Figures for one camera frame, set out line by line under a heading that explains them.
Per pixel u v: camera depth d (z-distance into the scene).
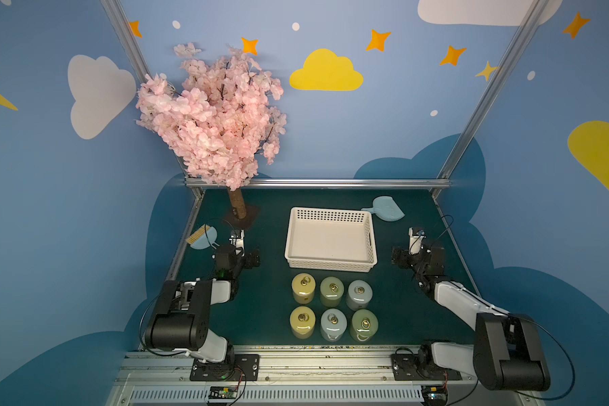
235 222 1.10
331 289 0.82
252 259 0.85
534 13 0.69
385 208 1.15
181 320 0.45
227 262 0.72
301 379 0.74
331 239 1.04
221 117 0.72
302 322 0.75
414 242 0.78
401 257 0.82
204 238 1.04
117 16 0.69
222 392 0.72
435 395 0.73
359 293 0.81
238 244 0.83
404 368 0.74
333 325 0.75
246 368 0.75
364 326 0.74
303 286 0.82
